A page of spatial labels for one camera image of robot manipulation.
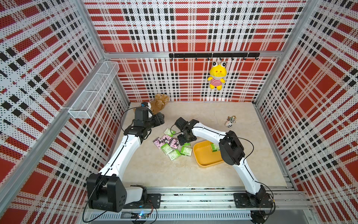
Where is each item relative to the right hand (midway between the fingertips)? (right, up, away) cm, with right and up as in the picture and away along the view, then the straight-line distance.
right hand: (187, 139), depth 96 cm
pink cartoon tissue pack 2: (-15, +1, 0) cm, 15 cm away
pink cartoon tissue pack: (-20, -2, -2) cm, 20 cm away
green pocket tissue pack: (-14, -5, -4) cm, 15 cm away
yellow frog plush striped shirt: (+20, +46, -4) cm, 50 cm away
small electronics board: (-24, -34, -27) cm, 49 cm away
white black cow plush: (+32, +11, +9) cm, 35 cm away
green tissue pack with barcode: (-8, -8, -7) cm, 14 cm away
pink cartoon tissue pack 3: (-9, -2, -2) cm, 9 cm away
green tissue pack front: (-1, -6, -5) cm, 8 cm away
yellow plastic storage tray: (+12, -10, -3) cm, 16 cm away
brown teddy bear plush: (-21, +27, +10) cm, 36 cm away
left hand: (-16, +16, -12) cm, 26 cm away
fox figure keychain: (+37, +15, +15) cm, 42 cm away
